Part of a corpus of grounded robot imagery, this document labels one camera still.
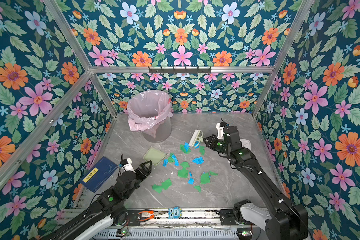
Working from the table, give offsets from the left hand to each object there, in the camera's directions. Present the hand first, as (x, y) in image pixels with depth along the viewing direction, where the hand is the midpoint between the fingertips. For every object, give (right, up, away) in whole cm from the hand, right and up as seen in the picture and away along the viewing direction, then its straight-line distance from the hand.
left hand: (152, 163), depth 78 cm
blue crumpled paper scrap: (+26, -2, +15) cm, 30 cm away
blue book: (-35, -9, +10) cm, 38 cm away
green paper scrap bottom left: (+5, -15, +6) cm, 17 cm away
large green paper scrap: (+16, -9, +11) cm, 22 cm away
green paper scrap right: (+29, -10, +9) cm, 32 cm away
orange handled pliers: (+2, -25, -4) cm, 25 cm away
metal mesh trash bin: (0, +16, +29) cm, 33 cm away
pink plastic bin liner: (-9, +31, +22) cm, 39 cm away
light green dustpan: (-3, 0, +18) cm, 18 cm away
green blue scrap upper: (+17, +5, +22) cm, 29 cm away
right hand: (+27, +14, -3) cm, 30 cm away
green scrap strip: (+28, +4, +21) cm, 35 cm away
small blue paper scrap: (+21, -13, +8) cm, 26 cm away
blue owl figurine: (+13, -24, -4) cm, 28 cm away
